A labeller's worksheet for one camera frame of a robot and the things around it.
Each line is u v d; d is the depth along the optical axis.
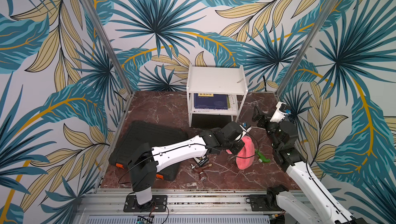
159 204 0.73
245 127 0.64
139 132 0.90
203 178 0.78
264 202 0.73
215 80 0.78
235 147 0.65
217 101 0.88
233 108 0.88
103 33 0.85
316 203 0.44
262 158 0.85
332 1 0.74
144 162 0.42
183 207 0.73
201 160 0.86
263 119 0.65
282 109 0.60
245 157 0.71
